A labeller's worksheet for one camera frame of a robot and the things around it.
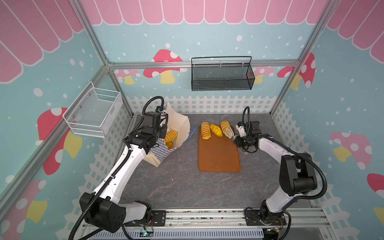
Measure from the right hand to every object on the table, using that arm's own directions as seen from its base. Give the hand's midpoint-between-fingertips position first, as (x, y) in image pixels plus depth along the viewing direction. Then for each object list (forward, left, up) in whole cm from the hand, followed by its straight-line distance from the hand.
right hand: (235, 139), depth 95 cm
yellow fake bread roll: (+15, +5, -3) cm, 16 cm away
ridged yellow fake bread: (+11, +19, -4) cm, 22 cm away
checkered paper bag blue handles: (-13, +45, +10) cm, 48 cm away
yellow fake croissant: (+12, +11, -5) cm, 17 cm away
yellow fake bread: (+4, +42, -2) cm, 43 cm away
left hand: (-4, +45, +18) cm, 49 cm away
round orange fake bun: (-3, +42, -1) cm, 42 cm away
